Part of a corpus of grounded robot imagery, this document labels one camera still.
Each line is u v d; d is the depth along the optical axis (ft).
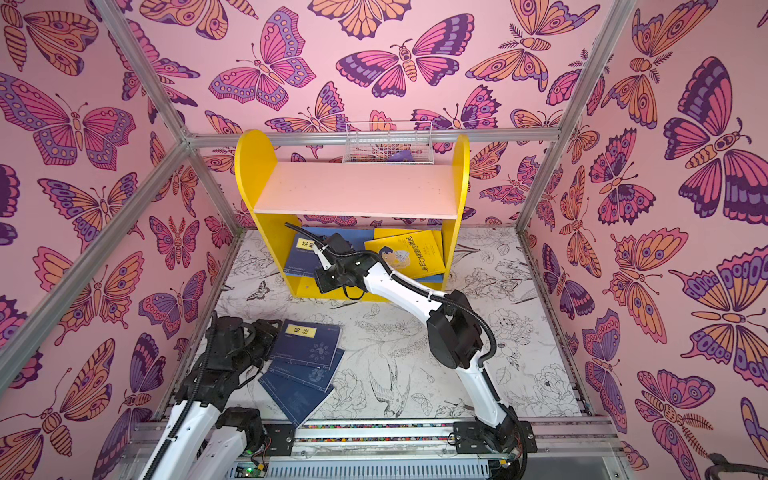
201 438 1.64
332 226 4.09
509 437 2.11
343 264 2.20
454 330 1.72
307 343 2.95
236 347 1.99
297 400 2.60
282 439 2.41
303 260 3.01
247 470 2.38
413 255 2.80
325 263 2.38
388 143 3.15
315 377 2.68
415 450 2.39
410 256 2.79
